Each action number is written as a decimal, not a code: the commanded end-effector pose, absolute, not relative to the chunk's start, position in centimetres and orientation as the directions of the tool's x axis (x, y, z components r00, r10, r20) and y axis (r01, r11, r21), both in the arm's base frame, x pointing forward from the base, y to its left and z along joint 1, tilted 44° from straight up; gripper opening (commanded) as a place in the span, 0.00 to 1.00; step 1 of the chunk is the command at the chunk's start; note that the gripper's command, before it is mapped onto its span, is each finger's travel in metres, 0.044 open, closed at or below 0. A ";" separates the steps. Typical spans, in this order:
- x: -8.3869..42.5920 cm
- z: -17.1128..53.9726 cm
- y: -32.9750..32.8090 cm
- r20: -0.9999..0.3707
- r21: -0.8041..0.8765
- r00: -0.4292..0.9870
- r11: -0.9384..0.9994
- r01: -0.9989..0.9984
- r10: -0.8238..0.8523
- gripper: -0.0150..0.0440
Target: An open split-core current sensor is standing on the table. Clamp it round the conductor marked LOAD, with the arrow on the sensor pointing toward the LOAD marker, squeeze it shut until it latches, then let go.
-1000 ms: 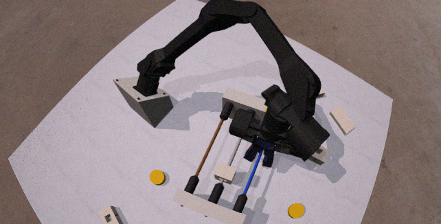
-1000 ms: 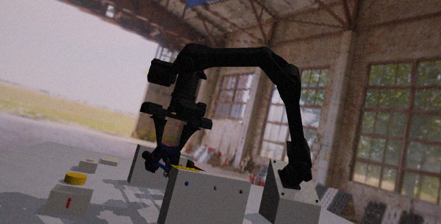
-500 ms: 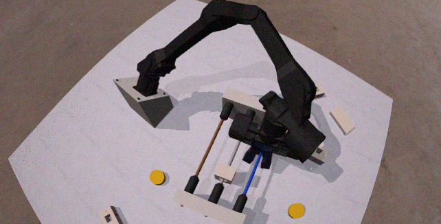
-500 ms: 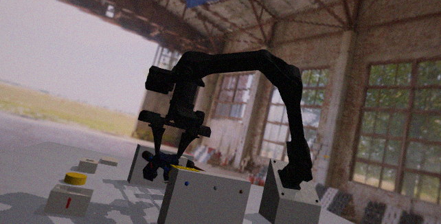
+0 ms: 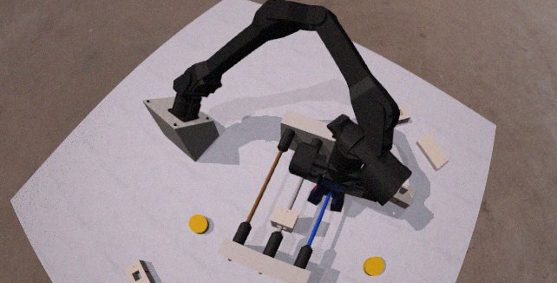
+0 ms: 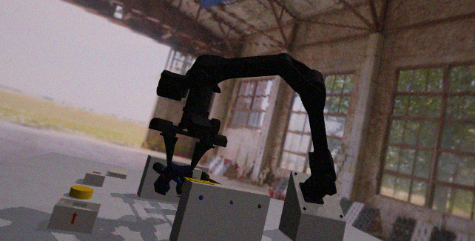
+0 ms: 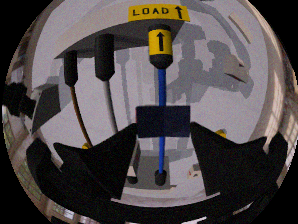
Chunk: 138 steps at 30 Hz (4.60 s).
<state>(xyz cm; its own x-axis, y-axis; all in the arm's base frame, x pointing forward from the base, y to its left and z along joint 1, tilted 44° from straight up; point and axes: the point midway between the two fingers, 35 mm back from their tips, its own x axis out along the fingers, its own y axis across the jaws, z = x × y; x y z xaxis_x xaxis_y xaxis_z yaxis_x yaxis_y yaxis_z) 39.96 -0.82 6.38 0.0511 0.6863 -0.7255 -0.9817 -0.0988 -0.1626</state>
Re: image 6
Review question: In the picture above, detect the yellow short cylinder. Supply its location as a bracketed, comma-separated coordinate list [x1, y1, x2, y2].
[69, 186, 93, 200]

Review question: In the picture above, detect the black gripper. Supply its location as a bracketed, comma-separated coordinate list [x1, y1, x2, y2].
[149, 102, 227, 170]

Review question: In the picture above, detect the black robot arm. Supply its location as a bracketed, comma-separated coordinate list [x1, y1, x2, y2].
[156, 52, 337, 205]

